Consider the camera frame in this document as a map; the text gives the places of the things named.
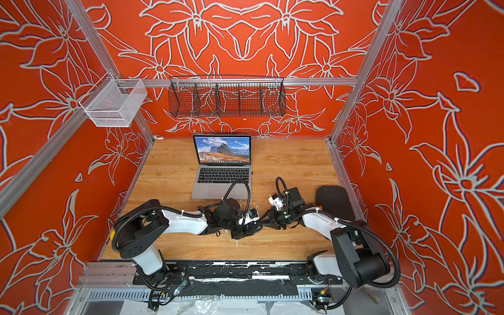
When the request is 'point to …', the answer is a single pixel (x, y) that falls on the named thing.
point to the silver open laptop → (222, 159)
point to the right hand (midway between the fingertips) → (260, 220)
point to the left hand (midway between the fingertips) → (252, 225)
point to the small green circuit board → (324, 299)
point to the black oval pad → (335, 201)
